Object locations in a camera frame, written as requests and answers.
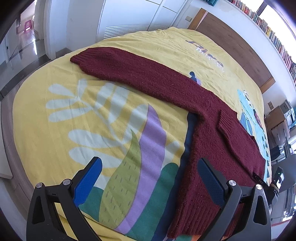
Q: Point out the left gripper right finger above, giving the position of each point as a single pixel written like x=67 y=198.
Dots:
x=254 y=222

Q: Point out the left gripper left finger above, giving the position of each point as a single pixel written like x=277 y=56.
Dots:
x=43 y=221

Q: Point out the maroon knitted sweater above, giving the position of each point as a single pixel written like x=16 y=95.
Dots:
x=217 y=135

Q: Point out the grey office chair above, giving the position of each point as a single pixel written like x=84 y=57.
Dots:
x=289 y=169

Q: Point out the wooden bedside drawer cabinet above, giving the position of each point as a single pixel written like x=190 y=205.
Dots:
x=277 y=128

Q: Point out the boxes on cabinet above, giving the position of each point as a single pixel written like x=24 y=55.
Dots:
x=289 y=113

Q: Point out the yellow dinosaur bed cover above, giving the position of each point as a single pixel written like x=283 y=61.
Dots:
x=64 y=117

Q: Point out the row of books on shelf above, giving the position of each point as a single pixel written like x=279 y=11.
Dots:
x=274 y=27

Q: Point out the wooden headboard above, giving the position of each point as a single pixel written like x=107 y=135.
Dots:
x=224 y=36

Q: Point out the white wardrobe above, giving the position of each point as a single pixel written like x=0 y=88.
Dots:
x=90 y=22

